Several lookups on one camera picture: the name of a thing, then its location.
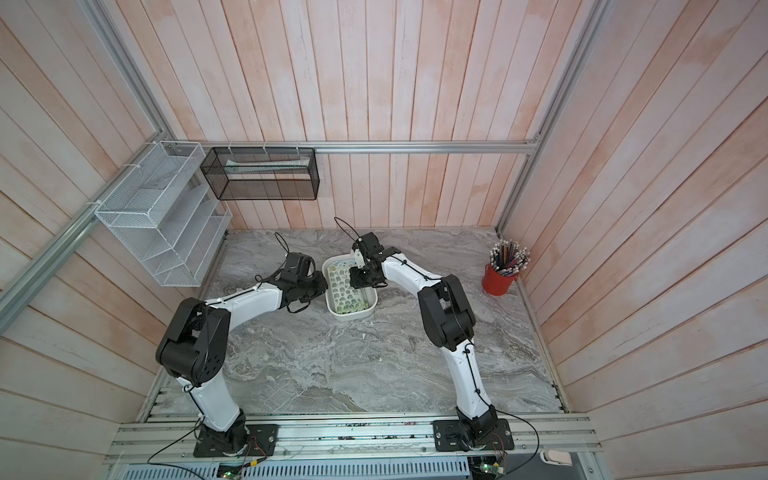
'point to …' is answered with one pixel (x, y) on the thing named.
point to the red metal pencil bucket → (495, 283)
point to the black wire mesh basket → (262, 173)
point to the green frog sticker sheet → (347, 298)
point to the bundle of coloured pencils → (508, 258)
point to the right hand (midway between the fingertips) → (354, 281)
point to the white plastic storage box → (372, 294)
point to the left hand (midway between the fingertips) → (330, 287)
